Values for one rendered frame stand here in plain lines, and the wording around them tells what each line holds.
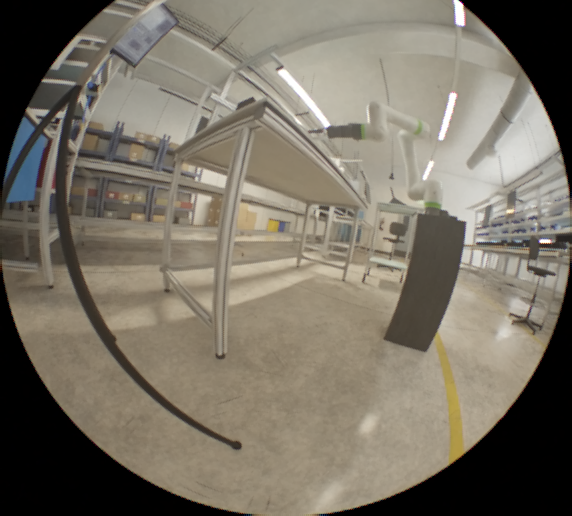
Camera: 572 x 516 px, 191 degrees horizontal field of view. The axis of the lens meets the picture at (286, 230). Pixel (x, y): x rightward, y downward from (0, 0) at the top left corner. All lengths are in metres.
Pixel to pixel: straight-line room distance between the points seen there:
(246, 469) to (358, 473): 0.30
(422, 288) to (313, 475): 0.98
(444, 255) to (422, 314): 0.36
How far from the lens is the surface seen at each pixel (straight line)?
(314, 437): 0.68
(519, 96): 4.03
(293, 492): 0.63
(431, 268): 1.08
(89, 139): 4.46
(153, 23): 1.57
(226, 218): 0.55
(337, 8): 3.33
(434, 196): 1.16
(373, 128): 0.94
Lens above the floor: 0.62
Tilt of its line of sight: 3 degrees down
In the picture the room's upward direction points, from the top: 9 degrees clockwise
